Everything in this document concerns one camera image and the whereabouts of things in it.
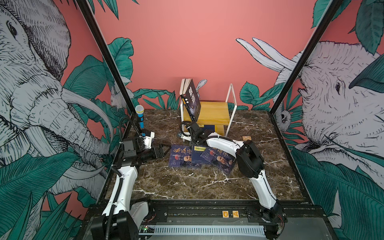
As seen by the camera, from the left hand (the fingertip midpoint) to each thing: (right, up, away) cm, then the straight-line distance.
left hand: (165, 146), depth 78 cm
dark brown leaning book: (+12, +28, 0) cm, 30 cm away
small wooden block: (+52, +2, +26) cm, 58 cm away
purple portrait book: (+6, -8, +15) cm, 19 cm away
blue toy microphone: (-18, +21, +10) cm, 29 cm away
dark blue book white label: (+27, +10, +23) cm, 37 cm away
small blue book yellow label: (+17, -6, +17) cm, 25 cm away
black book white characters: (+18, +24, +14) cm, 33 cm away
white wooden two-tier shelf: (+9, +16, +10) cm, 21 cm away
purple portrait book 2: (+32, -10, +15) cm, 36 cm away
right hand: (+13, +6, +19) cm, 23 cm away
